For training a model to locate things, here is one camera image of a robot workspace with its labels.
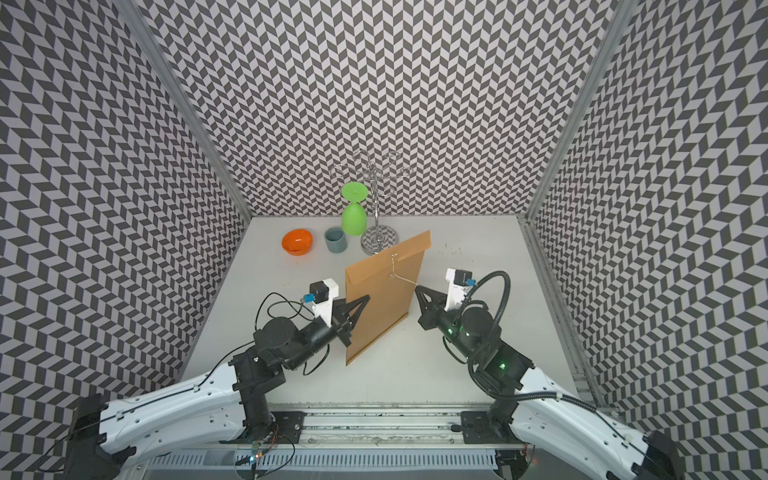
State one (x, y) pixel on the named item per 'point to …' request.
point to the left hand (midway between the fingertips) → (368, 301)
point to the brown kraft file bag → (389, 279)
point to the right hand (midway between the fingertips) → (415, 295)
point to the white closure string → (395, 275)
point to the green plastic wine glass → (353, 216)
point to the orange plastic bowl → (297, 242)
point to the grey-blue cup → (335, 239)
